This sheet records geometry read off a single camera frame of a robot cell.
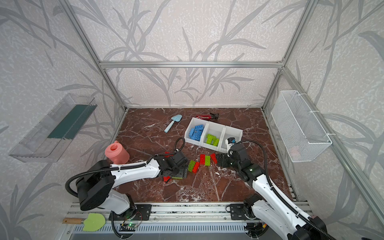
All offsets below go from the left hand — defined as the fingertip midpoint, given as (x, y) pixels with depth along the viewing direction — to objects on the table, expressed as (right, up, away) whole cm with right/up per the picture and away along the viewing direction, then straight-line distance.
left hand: (183, 167), depth 86 cm
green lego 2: (+19, +14, +12) cm, 27 cm away
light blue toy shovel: (-8, +29, +26) cm, 40 cm away
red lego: (+11, +4, +5) cm, 12 cm away
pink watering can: (-38, +10, -3) cm, 40 cm away
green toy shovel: (-41, -21, -15) cm, 49 cm away
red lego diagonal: (+18, +5, +6) cm, 19 cm away
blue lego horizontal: (+10, +23, +17) cm, 30 cm away
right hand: (+21, +11, -4) cm, 24 cm away
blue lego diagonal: (+3, +19, +16) cm, 25 cm away
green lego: (+16, +16, +13) cm, 26 cm away
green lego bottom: (-4, -5, -2) cm, 6 cm away
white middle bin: (+21, +21, +15) cm, 33 cm away
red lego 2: (-6, +11, -18) cm, 22 cm away
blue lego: (+7, +18, +13) cm, 23 cm away
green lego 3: (+14, +3, +5) cm, 15 cm away
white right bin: (+29, +20, +11) cm, 36 cm away
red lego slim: (+7, -1, +2) cm, 8 cm away
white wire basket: (+53, +22, -24) cm, 62 cm away
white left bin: (+5, +26, +19) cm, 33 cm away
